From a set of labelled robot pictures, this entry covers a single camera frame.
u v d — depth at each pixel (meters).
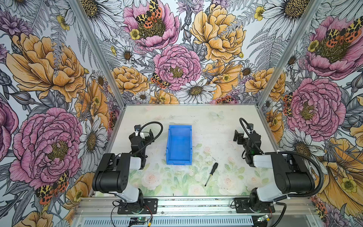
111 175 0.45
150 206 0.73
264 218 0.71
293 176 0.46
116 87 1.11
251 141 0.79
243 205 0.73
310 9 0.73
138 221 0.71
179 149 0.96
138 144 0.70
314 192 0.42
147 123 0.78
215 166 0.87
